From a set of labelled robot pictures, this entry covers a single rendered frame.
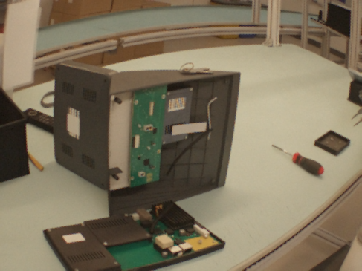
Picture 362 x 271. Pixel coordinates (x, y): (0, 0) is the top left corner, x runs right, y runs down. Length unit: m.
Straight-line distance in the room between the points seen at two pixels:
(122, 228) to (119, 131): 0.15
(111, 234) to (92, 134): 0.20
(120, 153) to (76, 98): 0.14
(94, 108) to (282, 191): 0.37
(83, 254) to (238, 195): 0.36
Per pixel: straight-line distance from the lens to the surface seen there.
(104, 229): 0.67
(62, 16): 4.54
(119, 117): 0.69
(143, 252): 0.66
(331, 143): 1.14
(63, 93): 0.82
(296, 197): 0.87
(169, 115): 0.75
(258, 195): 0.85
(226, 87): 0.79
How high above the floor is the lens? 1.43
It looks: 24 degrees down
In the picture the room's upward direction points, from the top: 6 degrees clockwise
